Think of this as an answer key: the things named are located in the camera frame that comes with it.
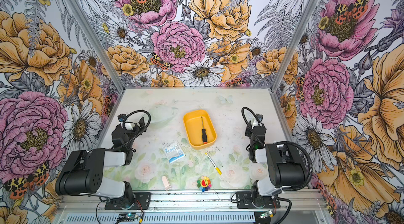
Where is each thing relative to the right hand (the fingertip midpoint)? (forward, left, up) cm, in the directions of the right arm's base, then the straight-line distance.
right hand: (254, 125), depth 94 cm
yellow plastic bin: (+5, +36, -6) cm, 37 cm away
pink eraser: (-29, +48, -3) cm, 56 cm away
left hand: (+2, +68, +4) cm, 68 cm away
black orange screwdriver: (-2, +30, -5) cm, 30 cm away
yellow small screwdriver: (-22, +23, -6) cm, 33 cm away
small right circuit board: (-43, +3, -7) cm, 43 cm away
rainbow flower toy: (-29, +30, -5) cm, 42 cm away
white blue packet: (-12, +46, -6) cm, 48 cm away
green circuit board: (-42, +64, -6) cm, 77 cm away
